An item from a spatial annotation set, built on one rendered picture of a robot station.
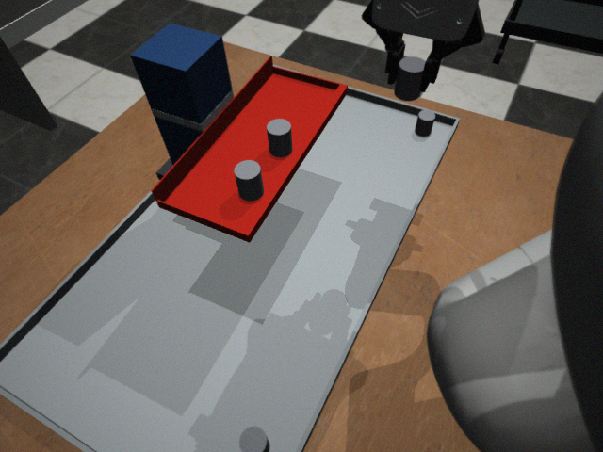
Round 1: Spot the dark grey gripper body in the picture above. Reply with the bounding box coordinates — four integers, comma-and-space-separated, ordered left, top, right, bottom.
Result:
372, 0, 479, 41

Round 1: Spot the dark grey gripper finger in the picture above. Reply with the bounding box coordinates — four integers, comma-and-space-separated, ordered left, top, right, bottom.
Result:
419, 3, 485, 92
362, 0, 405, 85

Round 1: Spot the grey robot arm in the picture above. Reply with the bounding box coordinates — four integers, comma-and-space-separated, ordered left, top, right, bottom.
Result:
427, 92, 603, 452

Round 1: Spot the grey cylinder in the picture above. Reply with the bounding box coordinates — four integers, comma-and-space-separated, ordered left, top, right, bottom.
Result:
415, 110, 435, 137
394, 56, 426, 101
239, 427, 269, 452
267, 119, 293, 157
234, 160, 264, 202

